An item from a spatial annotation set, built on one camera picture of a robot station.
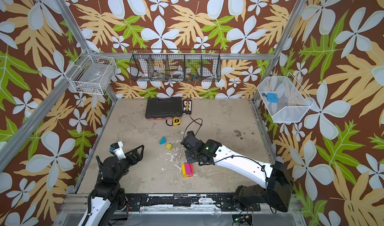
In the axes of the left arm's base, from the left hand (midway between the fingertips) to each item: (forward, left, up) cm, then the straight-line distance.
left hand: (138, 146), depth 81 cm
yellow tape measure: (+24, -19, -10) cm, 33 cm away
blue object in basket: (+25, -77, +14) cm, 82 cm away
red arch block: (-12, -29, -10) cm, 33 cm away
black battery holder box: (+39, -26, -11) cm, 49 cm away
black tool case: (+39, -8, -11) cm, 41 cm away
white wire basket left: (+35, +28, +21) cm, 50 cm away
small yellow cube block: (+5, -16, -10) cm, 19 cm away
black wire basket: (+50, -19, +19) cm, 57 cm away
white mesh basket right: (+23, -82, +15) cm, 87 cm away
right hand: (-5, -28, +1) cm, 28 cm away
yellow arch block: (-10, -25, -7) cm, 28 cm away
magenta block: (-10, -28, -6) cm, 30 cm away
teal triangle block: (+11, -10, -13) cm, 20 cm away
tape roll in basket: (+46, -20, +14) cm, 52 cm away
